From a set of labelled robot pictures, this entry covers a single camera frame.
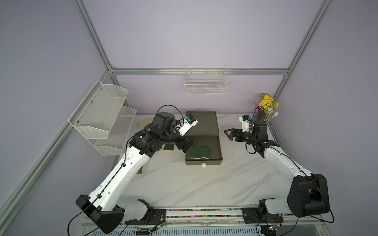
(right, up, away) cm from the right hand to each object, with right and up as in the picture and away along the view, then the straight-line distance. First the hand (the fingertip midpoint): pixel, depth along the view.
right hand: (230, 133), depth 86 cm
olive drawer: (-13, -2, -4) cm, 14 cm away
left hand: (-25, -1, -19) cm, 31 cm away
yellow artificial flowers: (+24, +19, +5) cm, 31 cm away
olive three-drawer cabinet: (-15, +10, +5) cm, 18 cm away
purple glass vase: (+24, +12, +15) cm, 31 cm away
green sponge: (-17, -11, -2) cm, 20 cm away
